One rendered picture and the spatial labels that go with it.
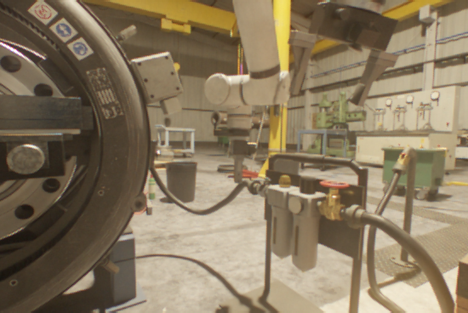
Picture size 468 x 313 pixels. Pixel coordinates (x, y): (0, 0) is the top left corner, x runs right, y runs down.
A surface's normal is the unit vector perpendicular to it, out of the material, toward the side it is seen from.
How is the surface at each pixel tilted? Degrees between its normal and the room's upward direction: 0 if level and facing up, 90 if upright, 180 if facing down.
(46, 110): 90
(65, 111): 90
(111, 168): 90
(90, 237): 90
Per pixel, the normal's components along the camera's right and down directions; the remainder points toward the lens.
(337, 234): -0.83, 0.02
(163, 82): 0.55, 0.07
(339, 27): 0.09, 0.47
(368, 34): 0.01, 0.76
